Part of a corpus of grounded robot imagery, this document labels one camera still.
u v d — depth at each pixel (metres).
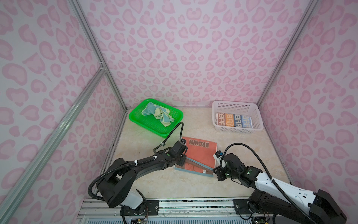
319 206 0.45
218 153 0.75
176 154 0.67
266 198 0.61
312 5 0.69
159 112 1.09
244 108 1.11
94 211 0.73
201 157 0.92
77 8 0.69
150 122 1.10
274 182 0.51
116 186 0.43
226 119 1.07
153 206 0.74
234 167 0.64
